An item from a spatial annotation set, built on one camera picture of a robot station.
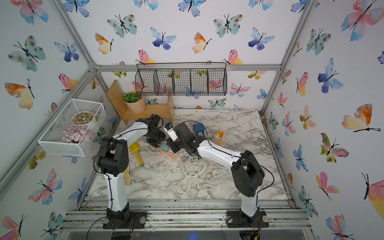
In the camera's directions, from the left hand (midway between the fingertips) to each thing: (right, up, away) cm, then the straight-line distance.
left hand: (166, 139), depth 99 cm
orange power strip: (+36, +3, +5) cm, 37 cm away
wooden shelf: (-1, +19, +5) cm, 20 cm away
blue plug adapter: (+21, +7, +2) cm, 22 cm away
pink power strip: (+3, -8, -3) cm, 10 cm away
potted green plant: (-21, +25, +3) cm, 32 cm away
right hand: (+6, +1, -16) cm, 17 cm away
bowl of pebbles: (-33, +12, -28) cm, 45 cm away
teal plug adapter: (0, -5, -6) cm, 8 cm away
